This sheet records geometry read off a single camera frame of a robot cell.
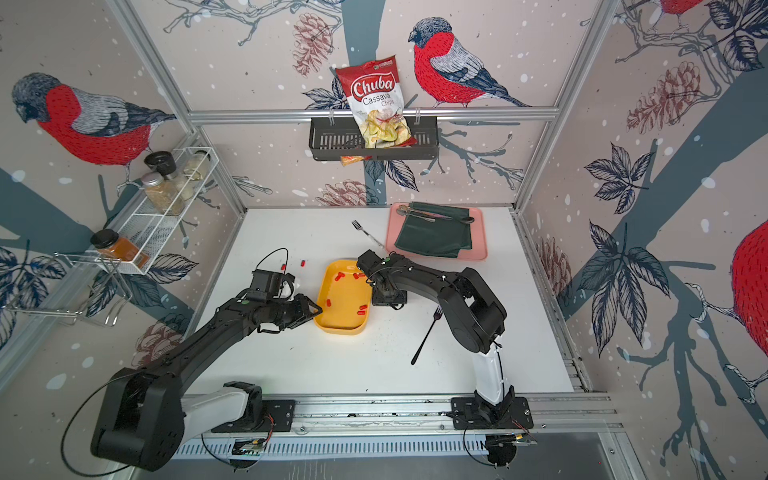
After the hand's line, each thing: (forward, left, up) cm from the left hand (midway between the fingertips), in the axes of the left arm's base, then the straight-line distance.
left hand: (323, 306), depth 84 cm
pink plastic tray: (+25, -51, -9) cm, 58 cm away
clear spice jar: (+29, +36, +26) cm, 53 cm away
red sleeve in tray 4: (+2, -10, -9) cm, 14 cm away
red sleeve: (+19, +19, -9) cm, 29 cm away
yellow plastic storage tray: (+6, -4, -8) cm, 11 cm away
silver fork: (+37, -7, -9) cm, 39 cm away
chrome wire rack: (-9, +44, +27) cm, 52 cm away
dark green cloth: (+32, -40, -8) cm, 51 cm away
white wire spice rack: (+15, +40, +25) cm, 50 cm away
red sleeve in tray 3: (+3, -11, -8) cm, 14 cm away
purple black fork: (+2, -35, -9) cm, 36 cm away
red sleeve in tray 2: (+16, -7, -9) cm, 19 cm away
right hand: (+5, -18, -7) cm, 20 cm away
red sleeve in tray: (+15, -2, -8) cm, 18 cm away
